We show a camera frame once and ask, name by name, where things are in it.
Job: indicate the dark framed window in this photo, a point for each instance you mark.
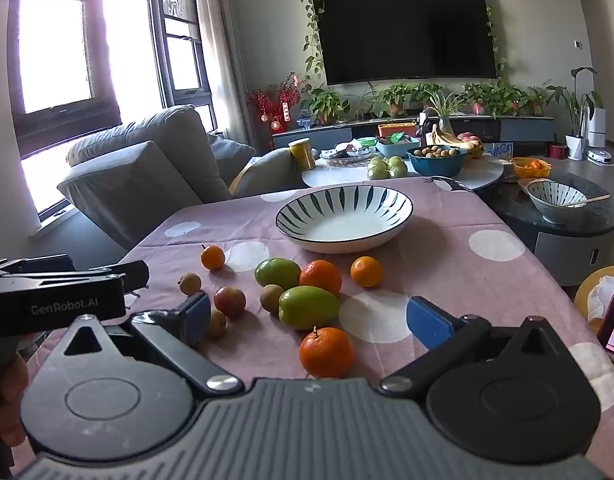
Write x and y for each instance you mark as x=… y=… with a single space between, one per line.
x=57 y=45

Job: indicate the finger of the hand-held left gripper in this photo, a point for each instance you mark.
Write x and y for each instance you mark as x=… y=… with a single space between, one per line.
x=134 y=275

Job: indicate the spider plant in vase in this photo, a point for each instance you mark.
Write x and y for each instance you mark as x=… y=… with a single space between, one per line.
x=444 y=110

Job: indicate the small potted green plant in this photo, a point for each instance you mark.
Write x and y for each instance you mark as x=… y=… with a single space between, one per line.
x=536 y=100

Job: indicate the dark television stand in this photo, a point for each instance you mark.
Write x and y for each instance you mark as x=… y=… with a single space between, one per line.
x=522 y=127

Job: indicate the white tissue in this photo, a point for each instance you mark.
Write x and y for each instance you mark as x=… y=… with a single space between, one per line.
x=599 y=295

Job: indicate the green apple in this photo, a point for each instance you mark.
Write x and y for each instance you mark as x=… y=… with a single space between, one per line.
x=277 y=272

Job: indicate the red pot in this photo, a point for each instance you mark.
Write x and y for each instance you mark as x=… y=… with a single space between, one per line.
x=557 y=151

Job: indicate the tall plant in white pot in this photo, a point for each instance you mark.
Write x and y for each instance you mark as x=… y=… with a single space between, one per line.
x=576 y=110

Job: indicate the wide potted green plant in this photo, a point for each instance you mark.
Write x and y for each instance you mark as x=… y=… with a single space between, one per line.
x=492 y=95

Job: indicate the brown kiwi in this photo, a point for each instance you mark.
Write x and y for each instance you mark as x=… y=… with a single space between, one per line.
x=270 y=298

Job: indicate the beige curtain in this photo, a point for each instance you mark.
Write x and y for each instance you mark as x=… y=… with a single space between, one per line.
x=222 y=35

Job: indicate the green vine around television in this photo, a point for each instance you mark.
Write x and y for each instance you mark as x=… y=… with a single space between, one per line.
x=311 y=35

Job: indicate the grey sofa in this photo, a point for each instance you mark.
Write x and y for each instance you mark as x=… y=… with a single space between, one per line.
x=137 y=170

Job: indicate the small round orange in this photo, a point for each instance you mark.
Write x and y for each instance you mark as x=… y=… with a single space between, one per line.
x=366 y=271

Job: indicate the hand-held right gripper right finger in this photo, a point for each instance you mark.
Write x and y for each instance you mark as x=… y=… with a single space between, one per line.
x=427 y=322

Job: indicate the grey cushion with yellow stripe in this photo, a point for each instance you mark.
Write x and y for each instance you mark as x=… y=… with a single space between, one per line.
x=272 y=172

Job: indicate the bunch of bananas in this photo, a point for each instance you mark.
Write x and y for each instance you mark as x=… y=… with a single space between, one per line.
x=449 y=139

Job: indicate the black wall television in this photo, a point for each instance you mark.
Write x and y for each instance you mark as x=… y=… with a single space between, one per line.
x=407 y=35

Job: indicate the red berry decoration plant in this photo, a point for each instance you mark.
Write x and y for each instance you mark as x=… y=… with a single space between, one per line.
x=277 y=102

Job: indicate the small striped bowl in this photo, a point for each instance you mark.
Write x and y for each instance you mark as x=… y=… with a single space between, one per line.
x=552 y=207

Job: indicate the large orange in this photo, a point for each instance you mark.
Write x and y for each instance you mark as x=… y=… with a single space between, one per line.
x=320 y=276

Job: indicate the bushy potted pothos plant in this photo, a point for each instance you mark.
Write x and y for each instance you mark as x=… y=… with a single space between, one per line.
x=324 y=102

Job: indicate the large mandarin with stem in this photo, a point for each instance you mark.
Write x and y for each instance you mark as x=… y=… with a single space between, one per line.
x=327 y=353

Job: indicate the round white coffee table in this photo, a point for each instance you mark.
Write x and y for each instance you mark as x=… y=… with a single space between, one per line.
x=337 y=175

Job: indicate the glass tray with snacks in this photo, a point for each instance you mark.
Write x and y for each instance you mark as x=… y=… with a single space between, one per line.
x=344 y=154

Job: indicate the pink polka dot tablecloth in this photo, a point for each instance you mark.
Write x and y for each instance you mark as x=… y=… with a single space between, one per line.
x=437 y=220

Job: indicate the wooden chopsticks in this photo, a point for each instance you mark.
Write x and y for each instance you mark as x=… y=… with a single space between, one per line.
x=592 y=200

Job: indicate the wooden stool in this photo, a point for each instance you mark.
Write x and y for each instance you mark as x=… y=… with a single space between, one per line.
x=582 y=300

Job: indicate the black oval coffee table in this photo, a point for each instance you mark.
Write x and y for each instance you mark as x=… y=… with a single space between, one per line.
x=562 y=240

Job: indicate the white vacuum dock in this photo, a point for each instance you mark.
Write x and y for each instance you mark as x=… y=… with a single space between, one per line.
x=597 y=127

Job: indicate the orange basket of mandarins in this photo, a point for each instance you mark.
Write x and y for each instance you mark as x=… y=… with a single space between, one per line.
x=531 y=166

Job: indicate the blue bowl of kiwis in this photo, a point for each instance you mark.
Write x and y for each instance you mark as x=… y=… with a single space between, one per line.
x=437 y=162

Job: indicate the person's left hand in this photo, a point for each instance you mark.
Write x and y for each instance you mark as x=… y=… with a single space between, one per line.
x=7 y=395

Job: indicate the small mandarin with stem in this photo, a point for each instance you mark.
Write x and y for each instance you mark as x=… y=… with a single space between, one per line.
x=213 y=257

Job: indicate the yellow tin can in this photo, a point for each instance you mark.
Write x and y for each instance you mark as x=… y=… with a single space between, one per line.
x=302 y=155

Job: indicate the leaf-pattern white bowl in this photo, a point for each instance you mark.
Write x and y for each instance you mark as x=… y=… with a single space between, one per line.
x=344 y=222

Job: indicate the light blue basket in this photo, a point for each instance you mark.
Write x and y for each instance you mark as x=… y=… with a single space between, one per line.
x=394 y=149

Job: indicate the pack of green apples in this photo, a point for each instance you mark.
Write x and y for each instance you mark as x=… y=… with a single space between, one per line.
x=387 y=167

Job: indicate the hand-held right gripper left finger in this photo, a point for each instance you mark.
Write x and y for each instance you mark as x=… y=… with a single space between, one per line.
x=199 y=314

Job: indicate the orange box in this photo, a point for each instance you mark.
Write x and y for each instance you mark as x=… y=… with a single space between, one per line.
x=397 y=129

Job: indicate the large green mango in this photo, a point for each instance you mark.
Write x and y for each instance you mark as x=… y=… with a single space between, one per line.
x=308 y=306

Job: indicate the small red-brown fruit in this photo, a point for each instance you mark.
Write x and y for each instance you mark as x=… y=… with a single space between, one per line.
x=190 y=283
x=217 y=323
x=230 y=301

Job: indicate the pink peach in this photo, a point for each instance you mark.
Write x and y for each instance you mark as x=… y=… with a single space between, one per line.
x=468 y=137

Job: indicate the white robot vacuum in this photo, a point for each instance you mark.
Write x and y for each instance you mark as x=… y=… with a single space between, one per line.
x=599 y=156

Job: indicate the blue white porcelain ornament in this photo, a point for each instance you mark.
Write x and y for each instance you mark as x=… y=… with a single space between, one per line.
x=304 y=121

